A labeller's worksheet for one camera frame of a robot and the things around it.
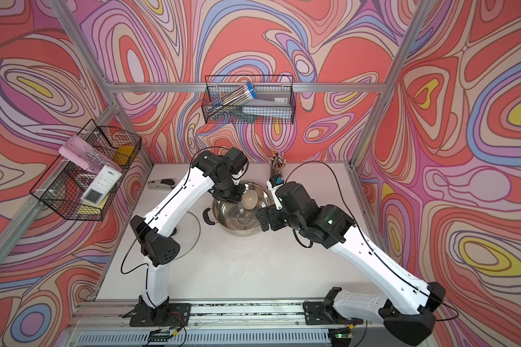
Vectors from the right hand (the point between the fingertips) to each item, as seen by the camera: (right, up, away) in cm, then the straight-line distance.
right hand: (272, 215), depth 67 cm
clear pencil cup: (+4, +20, +31) cm, 37 cm away
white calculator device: (-55, +9, +2) cm, 56 cm away
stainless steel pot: (-16, -6, +31) cm, 36 cm away
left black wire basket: (-62, +11, +2) cm, 63 cm away
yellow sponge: (-54, +21, +11) cm, 59 cm away
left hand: (-11, +3, +10) cm, 16 cm away
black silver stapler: (-54, +9, +39) cm, 67 cm away
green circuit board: (-38, -42, +5) cm, 57 cm away
